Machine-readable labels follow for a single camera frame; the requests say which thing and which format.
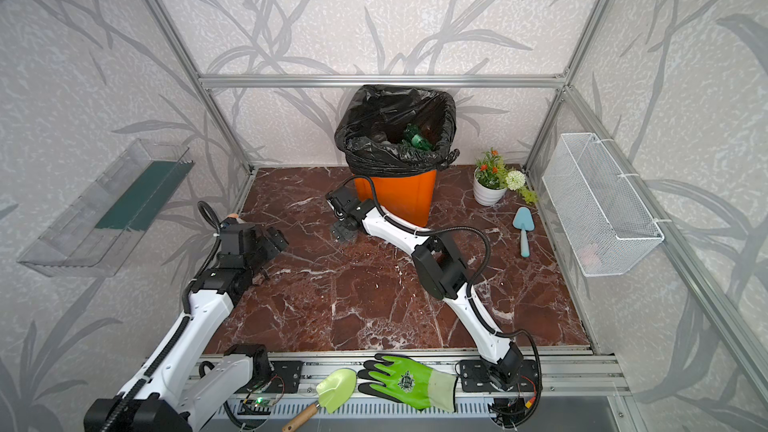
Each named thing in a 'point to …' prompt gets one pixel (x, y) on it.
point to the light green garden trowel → (332, 392)
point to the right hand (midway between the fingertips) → (349, 213)
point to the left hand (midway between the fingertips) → (275, 230)
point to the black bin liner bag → (387, 131)
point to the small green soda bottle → (411, 132)
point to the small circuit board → (256, 406)
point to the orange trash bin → (406, 199)
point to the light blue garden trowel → (524, 221)
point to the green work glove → (409, 383)
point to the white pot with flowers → (492, 177)
